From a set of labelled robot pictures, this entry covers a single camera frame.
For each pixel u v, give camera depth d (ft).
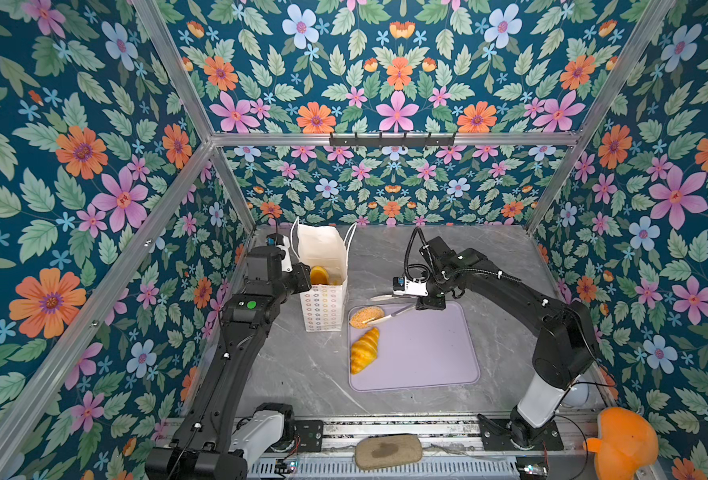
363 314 2.96
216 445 1.24
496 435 2.41
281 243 2.19
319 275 3.17
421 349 2.82
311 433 2.42
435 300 2.47
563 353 1.49
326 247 2.97
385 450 2.26
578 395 2.39
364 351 2.76
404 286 2.45
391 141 3.05
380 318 2.86
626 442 2.23
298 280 2.18
